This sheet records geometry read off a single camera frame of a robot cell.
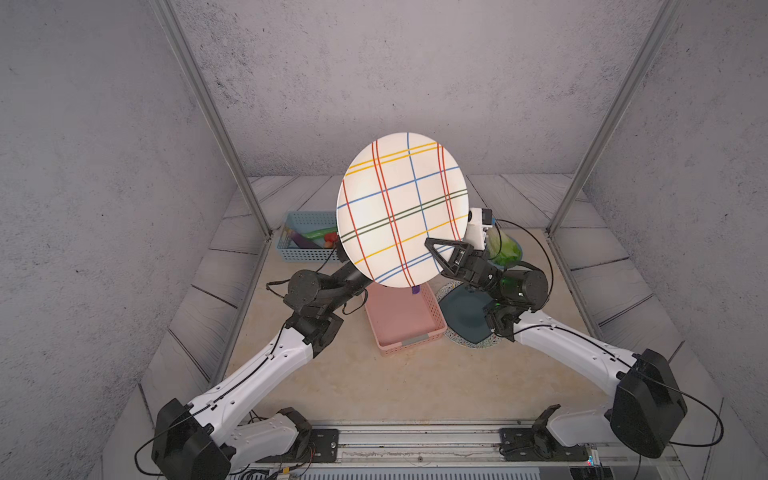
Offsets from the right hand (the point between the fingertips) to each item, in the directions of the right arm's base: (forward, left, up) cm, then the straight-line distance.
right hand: (431, 253), depth 51 cm
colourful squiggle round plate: (+6, -20, -47) cm, 51 cm away
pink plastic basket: (+13, +5, -47) cm, 49 cm away
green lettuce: (+37, -30, -41) cm, 63 cm away
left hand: (0, +3, +2) cm, 4 cm away
